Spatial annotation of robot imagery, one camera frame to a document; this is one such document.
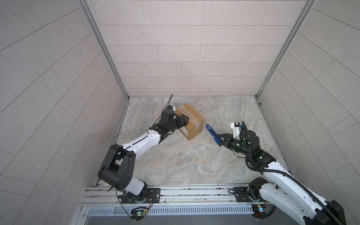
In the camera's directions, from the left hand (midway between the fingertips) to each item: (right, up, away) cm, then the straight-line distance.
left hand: (189, 118), depth 85 cm
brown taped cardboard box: (+3, -5, -3) cm, 7 cm away
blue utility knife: (+12, -6, -8) cm, 16 cm away
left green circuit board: (-24, -43, -21) cm, 53 cm away
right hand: (+13, -10, -11) cm, 20 cm away
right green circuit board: (+35, -44, -17) cm, 59 cm away
